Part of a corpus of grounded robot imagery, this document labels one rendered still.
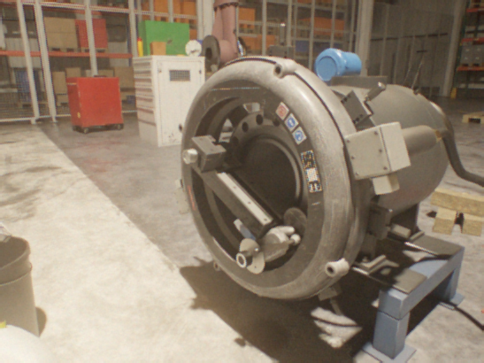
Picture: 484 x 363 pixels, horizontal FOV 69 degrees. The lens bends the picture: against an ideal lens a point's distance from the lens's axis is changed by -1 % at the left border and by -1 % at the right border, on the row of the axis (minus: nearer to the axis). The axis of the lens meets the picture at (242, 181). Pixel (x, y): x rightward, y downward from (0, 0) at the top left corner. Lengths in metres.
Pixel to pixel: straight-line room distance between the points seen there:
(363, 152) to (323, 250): 0.27
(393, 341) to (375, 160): 0.74
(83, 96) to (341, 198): 5.61
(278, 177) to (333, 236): 0.54
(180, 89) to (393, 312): 4.15
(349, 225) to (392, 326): 0.54
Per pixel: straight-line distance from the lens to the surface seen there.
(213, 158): 1.12
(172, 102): 4.92
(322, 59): 1.75
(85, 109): 6.25
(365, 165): 0.84
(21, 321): 1.47
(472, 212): 2.62
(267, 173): 1.35
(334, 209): 0.88
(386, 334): 1.40
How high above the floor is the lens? 0.93
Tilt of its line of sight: 17 degrees down
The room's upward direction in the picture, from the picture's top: straight up
